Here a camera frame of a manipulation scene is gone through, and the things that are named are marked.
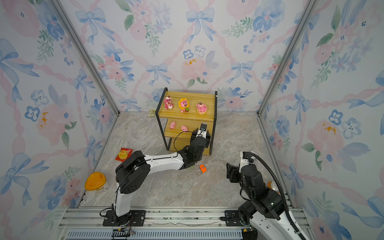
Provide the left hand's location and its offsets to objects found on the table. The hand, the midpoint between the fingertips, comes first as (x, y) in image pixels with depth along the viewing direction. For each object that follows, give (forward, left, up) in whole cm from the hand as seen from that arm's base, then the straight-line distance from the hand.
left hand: (204, 129), depth 85 cm
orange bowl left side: (-26, +56, -11) cm, 63 cm away
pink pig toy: (+1, +12, 0) cm, 12 cm away
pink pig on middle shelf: (+4, +19, -1) cm, 19 cm away
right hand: (-20, -13, -2) cm, 24 cm away
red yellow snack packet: (-7, +50, -18) cm, 53 cm away
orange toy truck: (-15, 0, -18) cm, 24 cm away
